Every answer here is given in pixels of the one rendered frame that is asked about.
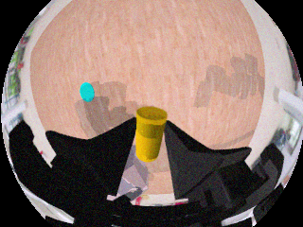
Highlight yellow cylinder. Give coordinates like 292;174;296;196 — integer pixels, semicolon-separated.
136;107;168;162

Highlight cyan circle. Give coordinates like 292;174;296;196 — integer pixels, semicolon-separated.
80;82;95;102

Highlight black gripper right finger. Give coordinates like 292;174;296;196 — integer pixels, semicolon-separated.
164;120;251;200

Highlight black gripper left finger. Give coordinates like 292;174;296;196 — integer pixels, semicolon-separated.
45;116;137;197

